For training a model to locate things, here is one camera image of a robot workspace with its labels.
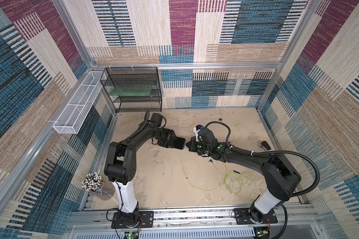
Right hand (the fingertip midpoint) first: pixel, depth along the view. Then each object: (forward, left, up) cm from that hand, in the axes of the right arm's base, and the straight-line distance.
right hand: (188, 145), depth 88 cm
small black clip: (+30, -25, -11) cm, 41 cm away
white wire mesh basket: (+14, +71, +8) cm, 73 cm away
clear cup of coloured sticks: (-24, +42, +8) cm, 49 cm away
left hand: (+6, +6, -1) cm, 9 cm away
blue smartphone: (+3, +5, -2) cm, 7 cm away
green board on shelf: (+34, +37, +14) cm, 52 cm away
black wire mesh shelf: (+43, +35, +18) cm, 59 cm away
